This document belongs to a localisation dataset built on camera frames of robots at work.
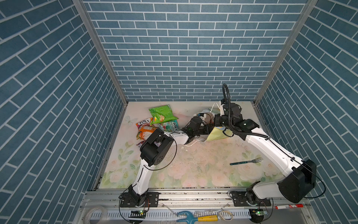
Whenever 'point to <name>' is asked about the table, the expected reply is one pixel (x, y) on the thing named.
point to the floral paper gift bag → (216, 132)
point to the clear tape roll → (104, 219)
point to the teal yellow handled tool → (190, 218)
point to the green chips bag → (161, 114)
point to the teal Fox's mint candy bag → (170, 126)
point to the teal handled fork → (255, 160)
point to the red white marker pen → (278, 207)
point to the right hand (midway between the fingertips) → (213, 114)
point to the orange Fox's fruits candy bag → (146, 122)
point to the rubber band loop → (226, 211)
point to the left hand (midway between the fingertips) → (213, 127)
